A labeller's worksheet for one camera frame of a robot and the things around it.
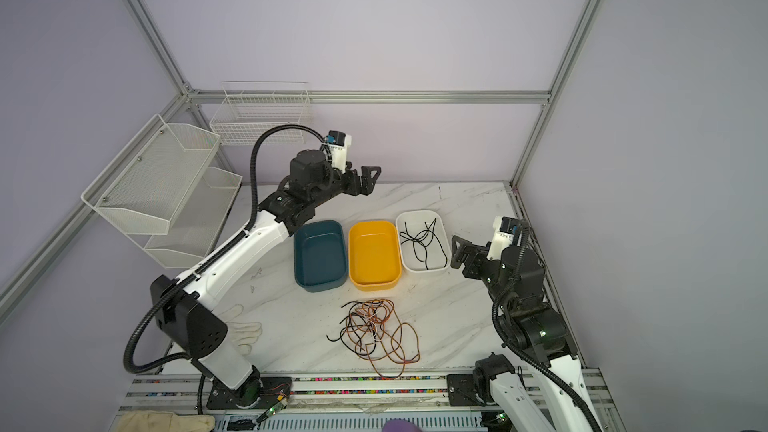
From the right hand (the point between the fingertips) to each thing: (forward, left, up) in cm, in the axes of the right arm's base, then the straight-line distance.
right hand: (467, 239), depth 67 cm
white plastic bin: (+28, +10, -30) cm, 42 cm away
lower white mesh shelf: (+16, +79, -15) cm, 83 cm away
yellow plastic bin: (+14, +24, -30) cm, 41 cm away
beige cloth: (-33, +71, -29) cm, 83 cm away
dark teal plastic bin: (+13, +42, -29) cm, 53 cm away
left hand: (+18, +24, +6) cm, 31 cm away
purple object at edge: (-32, +15, -32) cm, 48 cm away
